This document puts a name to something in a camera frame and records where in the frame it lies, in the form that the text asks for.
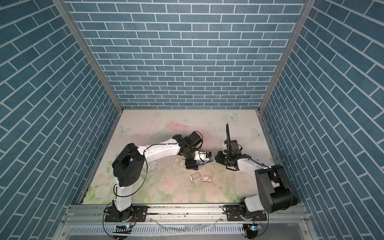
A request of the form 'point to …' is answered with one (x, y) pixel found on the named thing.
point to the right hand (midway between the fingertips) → (214, 156)
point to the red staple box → (206, 178)
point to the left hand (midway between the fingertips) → (197, 161)
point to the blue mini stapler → (202, 163)
